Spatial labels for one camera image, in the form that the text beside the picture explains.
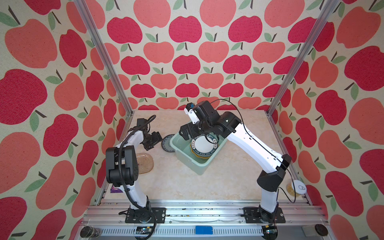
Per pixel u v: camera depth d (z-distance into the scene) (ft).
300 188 2.57
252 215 2.40
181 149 2.55
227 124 1.57
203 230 2.25
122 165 1.54
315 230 2.06
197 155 3.06
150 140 2.70
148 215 2.22
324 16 2.37
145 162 3.07
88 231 2.03
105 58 2.90
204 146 3.25
